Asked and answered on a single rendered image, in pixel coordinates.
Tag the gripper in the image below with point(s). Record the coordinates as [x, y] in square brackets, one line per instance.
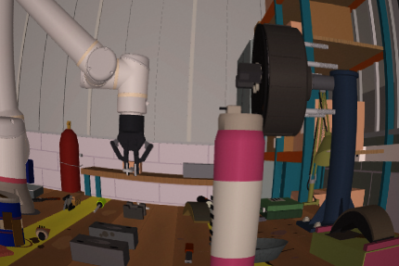
[131, 132]

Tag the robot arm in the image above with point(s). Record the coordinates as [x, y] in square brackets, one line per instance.
[46, 14]

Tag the grey rack block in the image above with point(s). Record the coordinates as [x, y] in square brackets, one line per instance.
[98, 251]
[115, 233]

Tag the olive brown brake shoe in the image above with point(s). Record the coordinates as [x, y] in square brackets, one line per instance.
[196, 212]

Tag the dark grey adjuster square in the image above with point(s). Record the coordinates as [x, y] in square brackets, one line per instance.
[247, 75]

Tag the dark brown brake drum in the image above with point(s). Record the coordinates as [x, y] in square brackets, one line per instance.
[285, 79]

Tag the silver wheel stud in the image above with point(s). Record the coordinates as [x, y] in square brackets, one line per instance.
[319, 112]
[322, 65]
[317, 45]

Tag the green and pink tray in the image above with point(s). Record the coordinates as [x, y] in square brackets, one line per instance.
[336, 249]

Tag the dark brown brake shoe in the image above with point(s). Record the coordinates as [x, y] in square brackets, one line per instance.
[378, 222]

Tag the small orange box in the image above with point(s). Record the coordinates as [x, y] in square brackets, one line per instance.
[139, 167]

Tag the wooden shelf with teal legs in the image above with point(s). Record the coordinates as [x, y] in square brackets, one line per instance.
[162, 178]

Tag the small dark grey block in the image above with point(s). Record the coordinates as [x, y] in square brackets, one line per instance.
[134, 212]

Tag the red gas cylinder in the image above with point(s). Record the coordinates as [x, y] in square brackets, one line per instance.
[69, 160]

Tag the small black and grey tool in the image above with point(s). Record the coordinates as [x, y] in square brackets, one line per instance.
[68, 202]

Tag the black and red torch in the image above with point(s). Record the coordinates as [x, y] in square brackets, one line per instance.
[203, 199]

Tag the red and black hand tool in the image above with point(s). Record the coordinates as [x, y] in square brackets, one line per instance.
[46, 199]

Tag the blue canister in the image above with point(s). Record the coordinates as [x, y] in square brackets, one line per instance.
[30, 171]

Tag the small grey box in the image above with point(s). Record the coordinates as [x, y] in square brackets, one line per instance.
[36, 191]

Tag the pink and cream spray can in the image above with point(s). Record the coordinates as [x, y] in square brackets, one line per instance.
[238, 185]

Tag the small red and black tool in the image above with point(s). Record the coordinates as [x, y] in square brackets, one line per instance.
[189, 252]

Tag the small brown round part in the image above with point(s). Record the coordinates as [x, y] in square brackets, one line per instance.
[42, 232]

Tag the grey backing plate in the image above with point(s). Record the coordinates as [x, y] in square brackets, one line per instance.
[244, 54]

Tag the green flat box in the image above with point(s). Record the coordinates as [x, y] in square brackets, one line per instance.
[282, 208]

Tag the grey round pan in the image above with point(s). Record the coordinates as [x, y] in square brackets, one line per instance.
[269, 247]

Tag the olive green lamp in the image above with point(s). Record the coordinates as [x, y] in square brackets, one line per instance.
[322, 153]

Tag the grey hub spindle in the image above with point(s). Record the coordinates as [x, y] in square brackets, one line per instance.
[322, 82]

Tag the navy blue stand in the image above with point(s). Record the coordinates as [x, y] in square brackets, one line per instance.
[343, 142]

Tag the light wooden plank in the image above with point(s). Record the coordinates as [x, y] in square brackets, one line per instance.
[371, 155]

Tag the large brown cardboard box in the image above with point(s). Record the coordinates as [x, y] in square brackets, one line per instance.
[332, 20]

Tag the black and yellow striped post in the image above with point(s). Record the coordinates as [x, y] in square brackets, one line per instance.
[211, 219]

